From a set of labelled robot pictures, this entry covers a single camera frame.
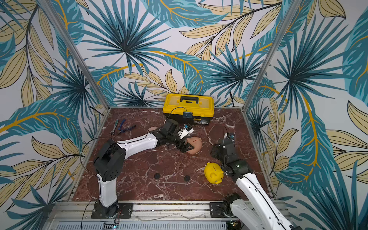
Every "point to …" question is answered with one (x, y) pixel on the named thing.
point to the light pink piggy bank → (152, 128)
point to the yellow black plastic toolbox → (200, 108)
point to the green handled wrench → (116, 124)
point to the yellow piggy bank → (213, 172)
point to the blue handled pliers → (122, 123)
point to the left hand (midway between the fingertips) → (189, 143)
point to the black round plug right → (187, 178)
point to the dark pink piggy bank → (196, 142)
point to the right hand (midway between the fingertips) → (216, 147)
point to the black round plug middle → (156, 176)
